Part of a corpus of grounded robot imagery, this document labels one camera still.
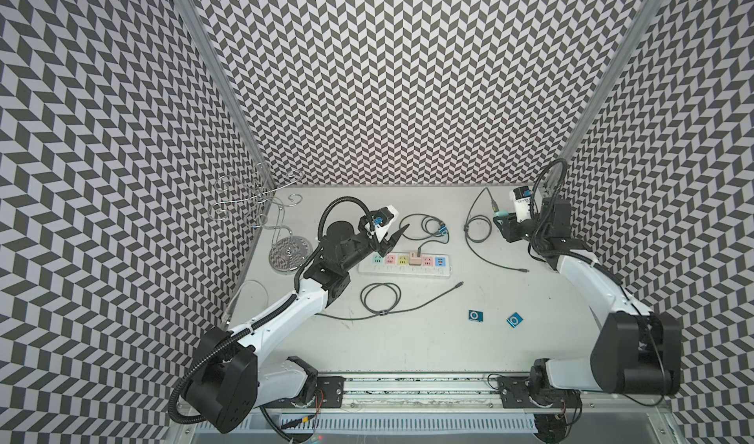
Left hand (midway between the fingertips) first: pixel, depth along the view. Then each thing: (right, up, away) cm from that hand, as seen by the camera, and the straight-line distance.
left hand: (398, 217), depth 75 cm
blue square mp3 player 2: (+23, -29, +10) cm, 39 cm away
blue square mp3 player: (+16, -5, +25) cm, 30 cm away
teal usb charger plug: (+30, +1, +9) cm, 31 cm away
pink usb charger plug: (+6, -14, +18) cm, 23 cm away
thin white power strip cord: (-47, -21, +19) cm, 54 cm away
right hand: (+31, -1, +12) cm, 33 cm away
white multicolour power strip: (0, -16, +19) cm, 24 cm away
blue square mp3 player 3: (+34, -30, +10) cm, 47 cm away
